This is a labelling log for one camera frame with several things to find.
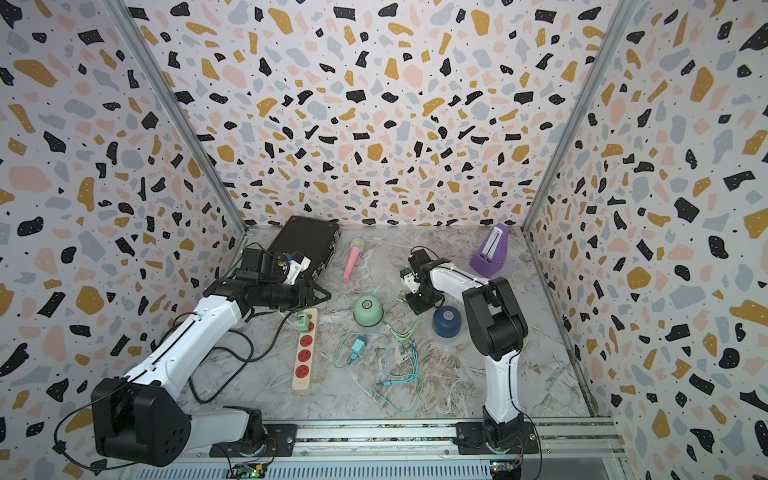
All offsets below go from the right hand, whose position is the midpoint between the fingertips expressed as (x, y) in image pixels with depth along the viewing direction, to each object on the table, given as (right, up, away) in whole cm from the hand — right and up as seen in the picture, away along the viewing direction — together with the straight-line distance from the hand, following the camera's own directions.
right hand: (419, 307), depth 99 cm
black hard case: (-38, +24, +15) cm, 48 cm away
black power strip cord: (-51, -13, -11) cm, 54 cm away
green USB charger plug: (-34, -3, -12) cm, 36 cm away
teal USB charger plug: (-18, -9, -12) cm, 24 cm away
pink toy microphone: (-23, +20, +13) cm, 33 cm away
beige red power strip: (-33, -11, -12) cm, 37 cm away
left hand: (-25, +6, -20) cm, 33 cm away
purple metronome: (+25, +17, +5) cm, 30 cm away
